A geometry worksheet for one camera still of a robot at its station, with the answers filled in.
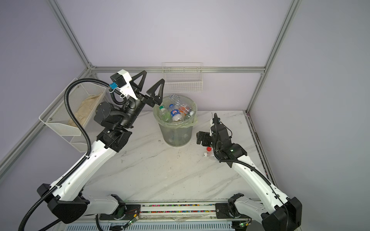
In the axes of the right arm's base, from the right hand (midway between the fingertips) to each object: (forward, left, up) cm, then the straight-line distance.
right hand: (201, 135), depth 77 cm
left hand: (0, +19, +35) cm, 40 cm away
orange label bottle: (+18, +10, +2) cm, 21 cm away
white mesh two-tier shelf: (+24, +70, +9) cm, 74 cm away
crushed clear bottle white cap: (+21, +12, +6) cm, 24 cm away
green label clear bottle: (+16, +21, -1) cm, 26 cm away
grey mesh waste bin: (+7, +14, -11) cm, 19 cm away
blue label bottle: (0, -6, -21) cm, 22 cm away
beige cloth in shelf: (+14, +66, +7) cm, 68 cm away
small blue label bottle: (+13, +14, +5) cm, 20 cm away
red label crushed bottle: (+4, -7, -21) cm, 23 cm away
